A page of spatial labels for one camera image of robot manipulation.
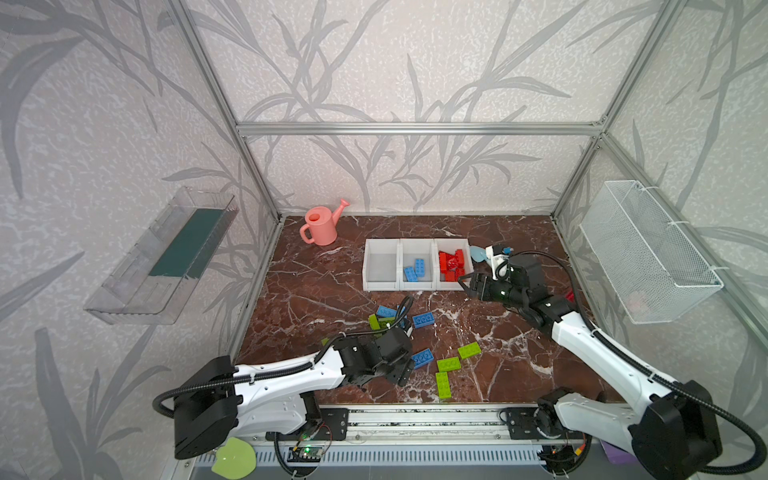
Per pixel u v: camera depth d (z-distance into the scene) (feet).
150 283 2.08
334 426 2.41
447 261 3.31
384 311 3.07
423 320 2.98
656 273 2.02
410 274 3.31
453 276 3.27
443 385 2.58
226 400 1.33
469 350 2.82
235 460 2.28
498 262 2.38
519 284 2.06
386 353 1.98
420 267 3.34
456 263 3.35
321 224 3.45
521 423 2.40
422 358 2.77
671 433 1.27
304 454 2.32
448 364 2.72
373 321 2.93
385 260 3.50
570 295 3.08
